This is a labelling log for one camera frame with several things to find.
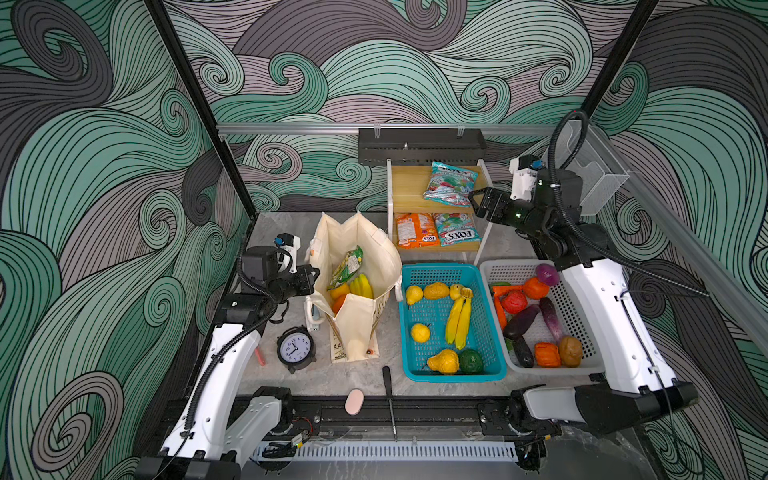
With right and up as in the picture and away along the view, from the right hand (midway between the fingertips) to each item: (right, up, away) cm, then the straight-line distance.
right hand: (483, 197), depth 67 cm
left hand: (-39, -17, +7) cm, 43 cm away
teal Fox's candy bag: (+1, -6, +25) cm, 26 cm away
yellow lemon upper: (-13, -27, +25) cm, 40 cm away
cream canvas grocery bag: (-31, -37, +15) cm, 50 cm away
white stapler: (-43, -36, +21) cm, 60 cm away
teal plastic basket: (-6, -34, +26) cm, 43 cm away
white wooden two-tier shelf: (-16, +5, +15) cm, 23 cm away
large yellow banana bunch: (-29, -25, +24) cm, 45 cm away
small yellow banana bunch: (+1, -33, +23) cm, 40 cm away
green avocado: (0, -42, +11) cm, 44 cm away
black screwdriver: (-22, -48, +12) cm, 54 cm away
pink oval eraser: (-30, -52, +8) cm, 60 cm away
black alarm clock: (-48, -41, +16) cm, 65 cm away
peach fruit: (-36, -26, +24) cm, 50 cm away
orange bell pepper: (+22, -42, +13) cm, 49 cm away
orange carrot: (+14, -26, +26) cm, 39 cm away
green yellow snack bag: (-33, -18, +25) cm, 45 cm away
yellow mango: (-6, -26, +25) cm, 37 cm away
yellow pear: (-7, -42, +10) cm, 44 cm away
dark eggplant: (+18, -34, +20) cm, 43 cm away
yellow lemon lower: (-12, -37, +16) cm, 42 cm away
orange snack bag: (-12, -7, +25) cm, 29 cm away
